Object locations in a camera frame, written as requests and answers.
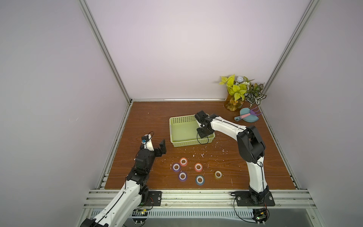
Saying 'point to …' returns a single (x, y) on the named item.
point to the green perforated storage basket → (183, 132)
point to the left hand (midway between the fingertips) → (159, 140)
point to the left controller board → (139, 216)
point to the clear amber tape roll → (218, 174)
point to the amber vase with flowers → (231, 105)
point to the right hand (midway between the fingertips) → (204, 130)
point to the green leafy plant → (240, 87)
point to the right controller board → (260, 215)
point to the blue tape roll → (200, 180)
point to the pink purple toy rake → (252, 112)
